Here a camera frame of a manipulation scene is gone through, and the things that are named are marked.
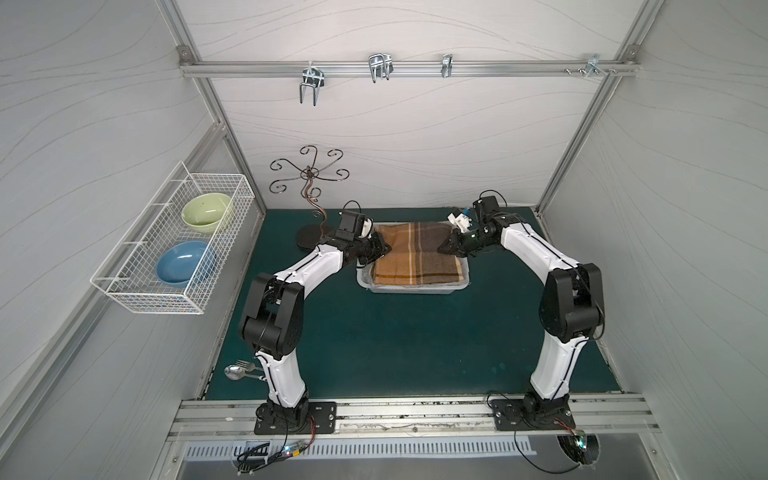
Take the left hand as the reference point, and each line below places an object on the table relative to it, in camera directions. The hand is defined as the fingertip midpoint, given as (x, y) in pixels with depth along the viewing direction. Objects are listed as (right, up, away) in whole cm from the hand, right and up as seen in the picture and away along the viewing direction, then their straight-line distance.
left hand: (393, 247), depth 91 cm
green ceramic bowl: (-47, +9, -18) cm, 51 cm away
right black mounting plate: (+31, -37, -24) cm, 54 cm away
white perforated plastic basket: (-8, -10, -2) cm, 13 cm away
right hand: (+15, 0, 0) cm, 15 cm away
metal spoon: (-42, -33, -12) cm, 55 cm away
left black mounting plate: (-18, -42, -17) cm, 49 cm away
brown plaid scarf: (+6, -3, -2) cm, 7 cm away
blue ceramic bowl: (-47, -3, -24) cm, 53 cm away
